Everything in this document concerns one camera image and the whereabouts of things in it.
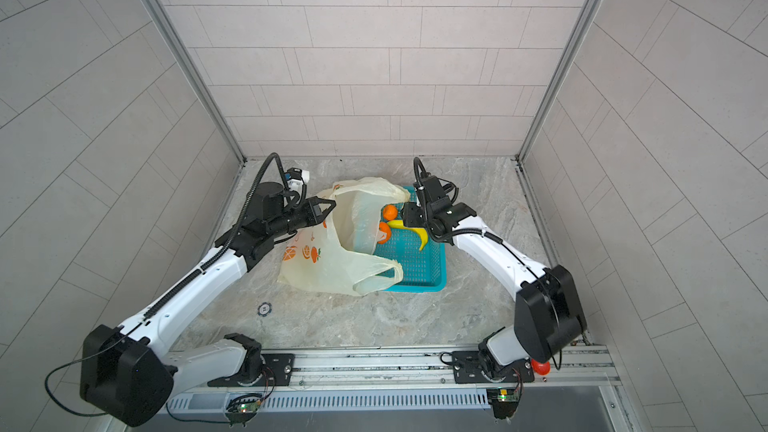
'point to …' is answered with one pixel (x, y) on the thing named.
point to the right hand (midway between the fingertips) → (408, 212)
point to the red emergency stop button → (541, 368)
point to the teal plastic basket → (424, 270)
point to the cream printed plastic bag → (336, 254)
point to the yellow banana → (424, 233)
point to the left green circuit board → (243, 407)
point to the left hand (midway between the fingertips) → (343, 201)
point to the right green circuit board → (503, 400)
